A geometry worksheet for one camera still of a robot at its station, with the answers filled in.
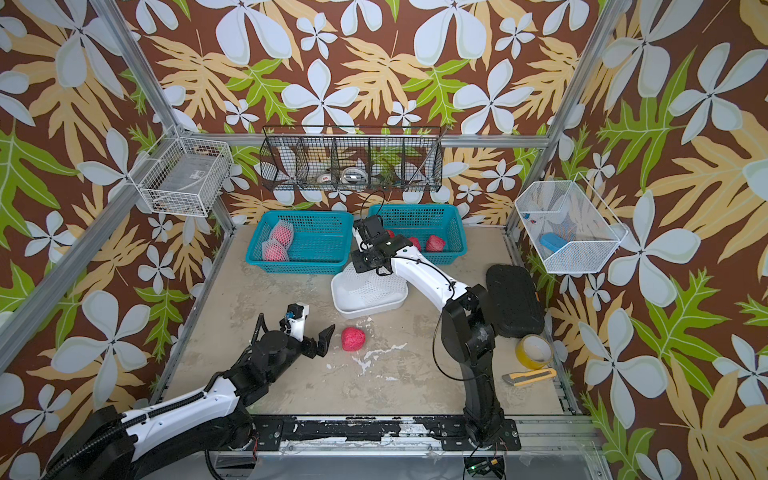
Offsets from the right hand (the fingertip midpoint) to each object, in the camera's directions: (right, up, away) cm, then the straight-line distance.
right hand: (357, 258), depth 91 cm
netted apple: (+27, +5, +15) cm, 31 cm away
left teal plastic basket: (-24, +6, +24) cm, 34 cm away
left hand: (-9, -17, -9) cm, 21 cm away
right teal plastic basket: (+30, +12, +28) cm, 43 cm away
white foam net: (+4, -10, +5) cm, 11 cm away
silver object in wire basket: (-2, +27, +6) cm, 28 cm away
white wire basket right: (+62, +9, -7) cm, 63 cm away
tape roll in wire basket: (-11, +26, +5) cm, 29 cm away
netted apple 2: (-30, +3, +11) cm, 32 cm away
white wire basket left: (-50, +24, -6) cm, 55 cm away
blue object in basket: (+53, +5, -12) cm, 55 cm away
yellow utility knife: (+48, -34, -8) cm, 59 cm away
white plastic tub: (-3, -16, +4) cm, 17 cm away
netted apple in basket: (-29, +10, +17) cm, 35 cm away
